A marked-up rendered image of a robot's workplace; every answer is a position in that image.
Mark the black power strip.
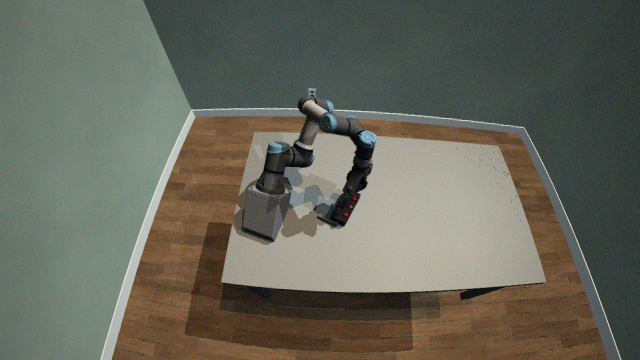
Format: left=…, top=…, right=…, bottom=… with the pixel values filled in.
left=317, top=192, right=361, bottom=227

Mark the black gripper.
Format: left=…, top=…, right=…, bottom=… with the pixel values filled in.
left=346, top=156, right=373, bottom=193

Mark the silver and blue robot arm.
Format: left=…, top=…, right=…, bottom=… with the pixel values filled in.
left=256, top=96, right=376, bottom=196

